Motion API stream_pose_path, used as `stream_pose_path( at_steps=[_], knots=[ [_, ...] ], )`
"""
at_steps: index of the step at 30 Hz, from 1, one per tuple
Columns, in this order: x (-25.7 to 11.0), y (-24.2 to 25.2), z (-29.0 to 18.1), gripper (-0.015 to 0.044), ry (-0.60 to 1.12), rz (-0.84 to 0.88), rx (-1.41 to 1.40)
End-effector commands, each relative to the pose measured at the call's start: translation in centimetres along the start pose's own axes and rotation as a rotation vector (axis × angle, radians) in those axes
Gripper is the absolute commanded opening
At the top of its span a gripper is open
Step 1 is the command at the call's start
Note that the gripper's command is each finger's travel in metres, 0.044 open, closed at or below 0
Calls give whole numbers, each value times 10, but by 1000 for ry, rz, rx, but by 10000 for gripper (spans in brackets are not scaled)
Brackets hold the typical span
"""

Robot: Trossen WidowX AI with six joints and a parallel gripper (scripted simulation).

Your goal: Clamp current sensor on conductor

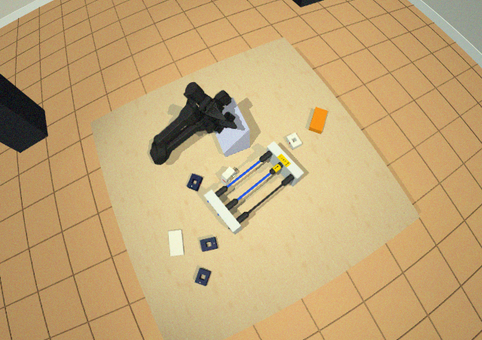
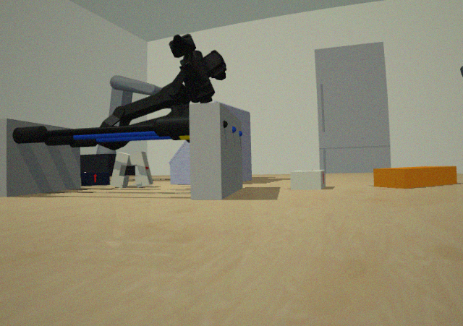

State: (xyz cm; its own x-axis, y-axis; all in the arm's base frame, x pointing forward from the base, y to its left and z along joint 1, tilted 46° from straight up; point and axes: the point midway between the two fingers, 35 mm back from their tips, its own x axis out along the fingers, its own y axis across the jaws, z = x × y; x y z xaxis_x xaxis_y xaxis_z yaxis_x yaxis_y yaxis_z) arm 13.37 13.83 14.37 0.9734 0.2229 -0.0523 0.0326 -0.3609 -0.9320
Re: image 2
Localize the orange rectangular block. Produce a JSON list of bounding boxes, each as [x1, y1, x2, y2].
[[373, 166, 457, 189]]

